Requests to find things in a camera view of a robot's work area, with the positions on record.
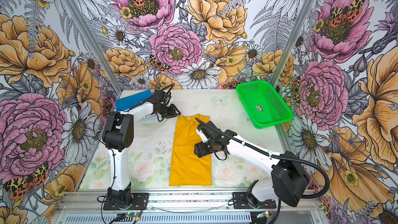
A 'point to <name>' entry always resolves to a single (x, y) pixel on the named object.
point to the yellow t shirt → (187, 168)
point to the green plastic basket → (264, 107)
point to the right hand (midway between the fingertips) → (202, 154)
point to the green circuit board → (129, 214)
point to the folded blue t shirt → (126, 102)
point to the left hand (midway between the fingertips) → (178, 116)
